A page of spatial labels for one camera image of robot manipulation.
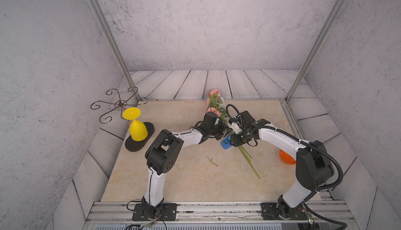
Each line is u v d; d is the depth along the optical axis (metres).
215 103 1.08
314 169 0.45
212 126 0.79
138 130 0.75
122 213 0.75
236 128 0.81
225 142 0.93
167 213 0.73
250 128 0.65
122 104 0.77
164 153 0.53
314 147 0.46
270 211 0.73
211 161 0.90
